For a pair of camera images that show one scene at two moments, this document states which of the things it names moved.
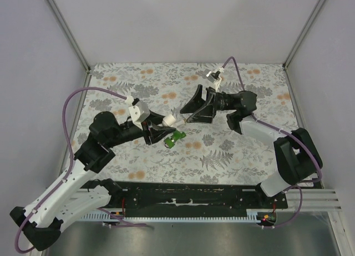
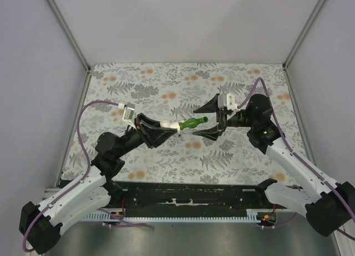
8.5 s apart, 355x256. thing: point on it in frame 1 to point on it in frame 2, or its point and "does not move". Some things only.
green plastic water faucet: (170, 142) to (192, 122)
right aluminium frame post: (306, 29) does not move
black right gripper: (203, 111) to (212, 106)
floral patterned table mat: (230, 114) does not move
